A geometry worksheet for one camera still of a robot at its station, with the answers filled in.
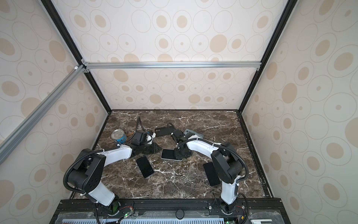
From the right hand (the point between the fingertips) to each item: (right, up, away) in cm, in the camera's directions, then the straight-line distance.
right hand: (180, 156), depth 91 cm
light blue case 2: (+5, +16, +15) cm, 23 cm away
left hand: (-10, +6, -1) cm, 12 cm away
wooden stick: (-39, +13, +14) cm, 44 cm away
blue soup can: (-40, +14, 0) cm, 42 cm away
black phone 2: (+19, -10, -5) cm, 22 cm away
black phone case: (-13, +16, +16) cm, 26 cm away
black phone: (-23, -5, -3) cm, 24 cm away
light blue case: (-1, -2, +1) cm, 3 cm away
